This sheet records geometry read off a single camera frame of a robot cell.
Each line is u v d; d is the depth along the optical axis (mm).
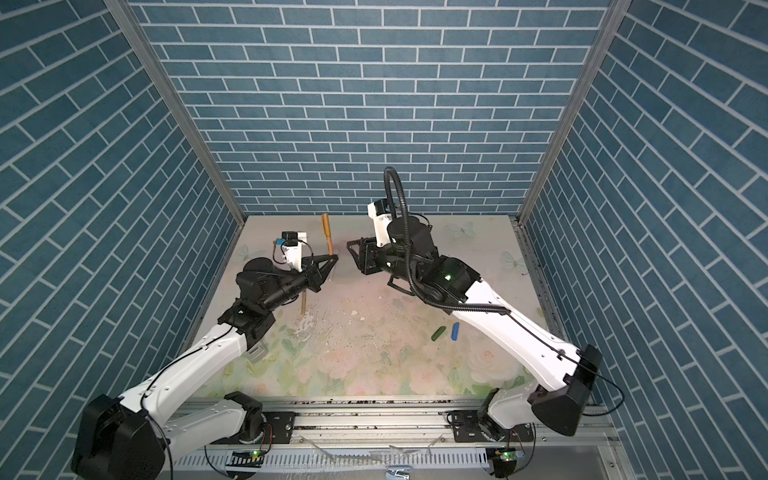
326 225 707
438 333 908
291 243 637
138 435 380
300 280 659
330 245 722
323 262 723
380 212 553
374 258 568
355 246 629
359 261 587
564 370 396
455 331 902
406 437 736
